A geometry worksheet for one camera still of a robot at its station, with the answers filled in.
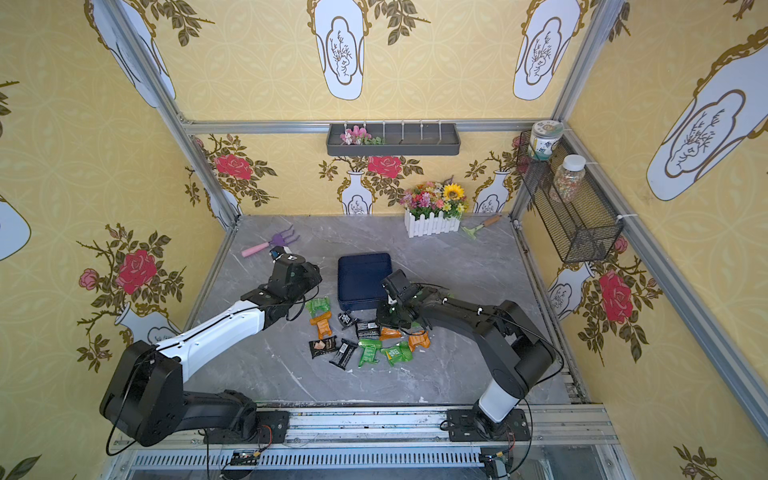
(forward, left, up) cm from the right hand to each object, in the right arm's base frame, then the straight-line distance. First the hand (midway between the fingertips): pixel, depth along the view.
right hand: (381, 313), depth 90 cm
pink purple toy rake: (+32, +43, -5) cm, 53 cm away
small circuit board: (-37, +31, -6) cm, 49 cm away
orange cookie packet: (-5, -2, -3) cm, 6 cm away
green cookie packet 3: (+2, +20, -1) cm, 20 cm away
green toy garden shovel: (+39, -33, -5) cm, 51 cm away
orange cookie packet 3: (-7, -12, -3) cm, 14 cm away
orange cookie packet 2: (-4, +18, -2) cm, 18 cm away
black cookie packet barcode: (-12, +10, -3) cm, 16 cm away
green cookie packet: (-11, +3, -3) cm, 12 cm away
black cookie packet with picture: (-10, +17, -2) cm, 19 cm away
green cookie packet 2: (-11, -5, -2) cm, 13 cm away
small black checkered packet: (-2, +11, -1) cm, 12 cm away
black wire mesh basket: (+20, -53, +23) cm, 61 cm away
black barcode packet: (-5, +4, -1) cm, 6 cm away
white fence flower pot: (+37, -16, +8) cm, 41 cm away
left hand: (+9, +23, +10) cm, 26 cm away
